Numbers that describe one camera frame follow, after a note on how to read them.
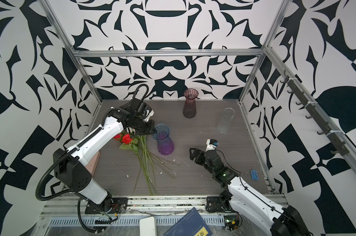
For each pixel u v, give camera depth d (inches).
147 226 25.6
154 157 36.0
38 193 14.7
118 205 28.7
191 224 27.2
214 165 24.6
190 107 42.3
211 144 29.3
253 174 32.5
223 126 40.7
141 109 25.6
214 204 29.2
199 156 28.7
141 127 26.5
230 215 28.6
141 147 36.0
